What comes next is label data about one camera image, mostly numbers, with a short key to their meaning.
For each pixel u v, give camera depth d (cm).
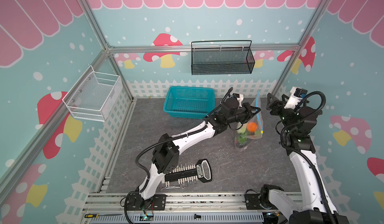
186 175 82
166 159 51
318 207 38
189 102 117
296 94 57
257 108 71
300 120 48
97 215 71
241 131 84
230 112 60
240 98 73
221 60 92
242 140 78
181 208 73
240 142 80
